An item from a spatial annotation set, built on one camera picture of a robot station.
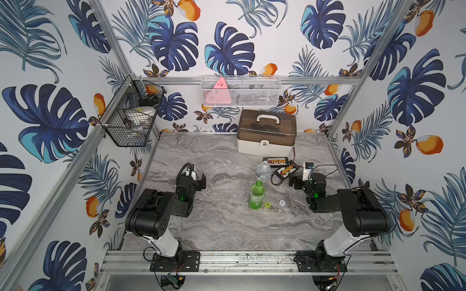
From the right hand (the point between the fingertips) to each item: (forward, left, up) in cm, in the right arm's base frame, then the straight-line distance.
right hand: (299, 172), depth 97 cm
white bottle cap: (-15, +11, -4) cm, 19 cm away
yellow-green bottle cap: (-16, +18, -5) cm, 25 cm away
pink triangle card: (+25, +42, +31) cm, 58 cm away
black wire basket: (+9, +82, +29) cm, 88 cm away
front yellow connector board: (+4, +6, -4) cm, 8 cm away
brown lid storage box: (+16, +18, +14) cm, 28 cm away
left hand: (-2, +56, +3) cm, 56 cm away
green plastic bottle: (-14, +24, +2) cm, 28 cm away
